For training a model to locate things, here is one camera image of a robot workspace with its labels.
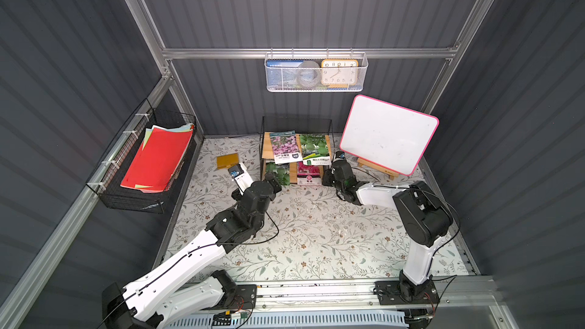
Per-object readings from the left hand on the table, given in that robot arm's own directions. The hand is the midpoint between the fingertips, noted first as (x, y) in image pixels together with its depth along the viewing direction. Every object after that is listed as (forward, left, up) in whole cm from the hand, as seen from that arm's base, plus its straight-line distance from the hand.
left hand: (261, 176), depth 72 cm
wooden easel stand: (+17, -51, -22) cm, 58 cm away
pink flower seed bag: (+17, -17, -24) cm, 34 cm away
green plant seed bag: (+19, -19, -9) cm, 29 cm away
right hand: (+17, -26, -19) cm, 37 cm away
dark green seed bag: (+19, -5, -23) cm, 30 cm away
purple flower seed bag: (+20, -7, -8) cm, 23 cm away
